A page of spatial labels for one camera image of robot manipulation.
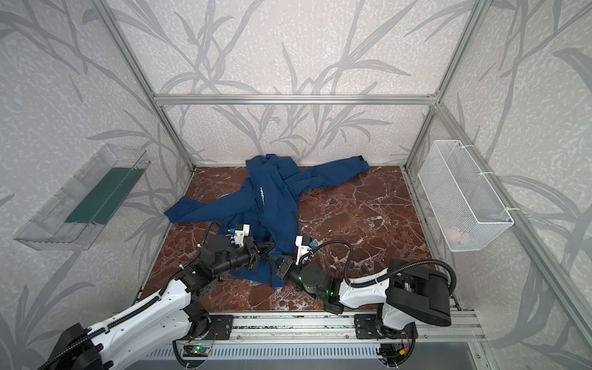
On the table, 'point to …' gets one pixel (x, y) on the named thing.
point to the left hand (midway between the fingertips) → (278, 242)
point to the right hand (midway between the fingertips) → (269, 251)
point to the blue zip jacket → (265, 209)
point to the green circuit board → (197, 351)
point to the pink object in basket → (454, 233)
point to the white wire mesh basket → (468, 211)
